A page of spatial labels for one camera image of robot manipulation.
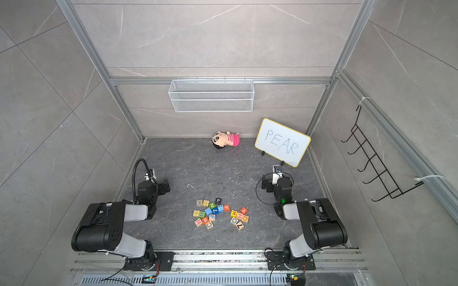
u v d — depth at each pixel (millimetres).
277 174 796
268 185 837
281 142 1030
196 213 858
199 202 899
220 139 1089
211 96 1007
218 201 902
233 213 857
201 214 858
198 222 834
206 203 899
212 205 880
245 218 841
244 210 866
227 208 879
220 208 877
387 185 623
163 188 866
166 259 732
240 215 855
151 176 797
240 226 818
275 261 729
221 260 750
